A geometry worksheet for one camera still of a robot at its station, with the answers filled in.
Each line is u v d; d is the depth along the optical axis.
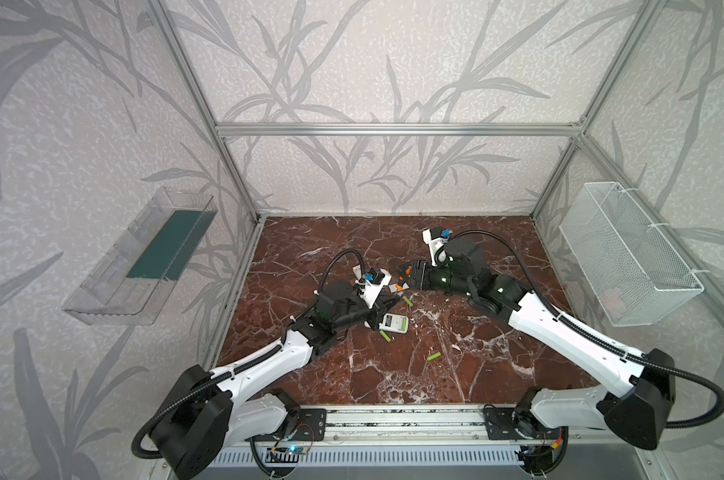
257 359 0.49
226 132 0.94
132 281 0.65
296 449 0.71
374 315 0.67
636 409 0.38
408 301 0.96
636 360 0.41
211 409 0.40
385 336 0.89
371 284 0.66
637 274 0.63
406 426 0.75
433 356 0.85
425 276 0.63
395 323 0.90
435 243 0.66
